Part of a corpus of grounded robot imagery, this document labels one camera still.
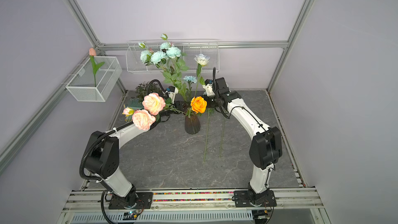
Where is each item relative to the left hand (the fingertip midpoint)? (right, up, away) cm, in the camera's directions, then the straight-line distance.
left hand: (190, 104), depth 84 cm
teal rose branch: (+19, -22, +10) cm, 30 cm away
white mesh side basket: (-51, +8, -11) cm, 53 cm away
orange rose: (+5, 0, -19) cm, 20 cm away
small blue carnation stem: (+1, +13, -6) cm, 14 cm away
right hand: (+5, +2, 0) cm, 5 cm away
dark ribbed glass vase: (+1, -12, +8) cm, 14 cm away
